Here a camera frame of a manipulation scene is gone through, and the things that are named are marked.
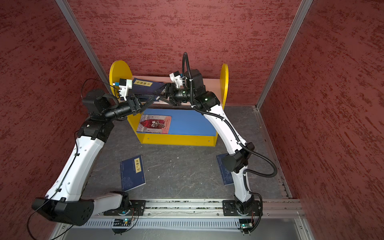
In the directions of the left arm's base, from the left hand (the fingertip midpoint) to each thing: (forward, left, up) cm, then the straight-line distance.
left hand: (154, 103), depth 61 cm
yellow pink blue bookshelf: (+15, -7, -30) cm, 34 cm away
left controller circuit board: (-38, +18, -45) cm, 62 cm away
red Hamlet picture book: (+11, +7, -29) cm, 32 cm away
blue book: (-14, +19, -44) cm, 50 cm away
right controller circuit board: (-38, -43, -45) cm, 73 cm away
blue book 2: (-14, -36, -44) cm, 58 cm away
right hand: (+4, 0, -1) cm, 4 cm away
